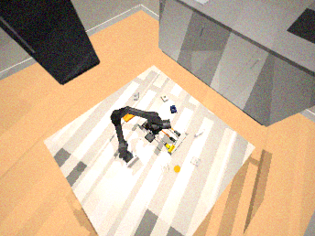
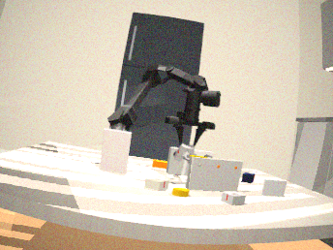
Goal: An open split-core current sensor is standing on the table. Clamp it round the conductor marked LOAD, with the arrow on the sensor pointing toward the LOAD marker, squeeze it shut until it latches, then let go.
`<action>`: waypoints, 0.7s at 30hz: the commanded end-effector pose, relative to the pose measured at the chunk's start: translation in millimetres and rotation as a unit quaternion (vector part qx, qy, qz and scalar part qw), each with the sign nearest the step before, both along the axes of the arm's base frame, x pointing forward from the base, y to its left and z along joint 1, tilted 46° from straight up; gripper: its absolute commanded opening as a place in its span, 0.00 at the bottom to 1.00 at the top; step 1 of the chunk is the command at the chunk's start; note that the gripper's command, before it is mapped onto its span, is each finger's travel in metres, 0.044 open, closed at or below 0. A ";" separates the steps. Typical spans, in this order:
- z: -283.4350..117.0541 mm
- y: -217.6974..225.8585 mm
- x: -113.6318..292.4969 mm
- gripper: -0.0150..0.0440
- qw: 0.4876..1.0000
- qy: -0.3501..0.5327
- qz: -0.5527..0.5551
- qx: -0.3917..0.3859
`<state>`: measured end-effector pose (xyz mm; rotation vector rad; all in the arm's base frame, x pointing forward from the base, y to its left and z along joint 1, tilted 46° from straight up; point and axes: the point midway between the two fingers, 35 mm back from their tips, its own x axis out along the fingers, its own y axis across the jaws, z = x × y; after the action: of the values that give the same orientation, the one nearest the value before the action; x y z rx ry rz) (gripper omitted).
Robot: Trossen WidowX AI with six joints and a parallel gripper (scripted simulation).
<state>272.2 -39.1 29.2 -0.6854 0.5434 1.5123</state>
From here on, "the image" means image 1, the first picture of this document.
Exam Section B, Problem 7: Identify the yellow flat bar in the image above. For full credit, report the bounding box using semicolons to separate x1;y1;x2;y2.
123;114;135;122

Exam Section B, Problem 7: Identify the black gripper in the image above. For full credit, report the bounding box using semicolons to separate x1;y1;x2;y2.
145;127;163;143

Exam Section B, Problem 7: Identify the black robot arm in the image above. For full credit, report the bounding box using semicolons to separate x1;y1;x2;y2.
110;106;171;163

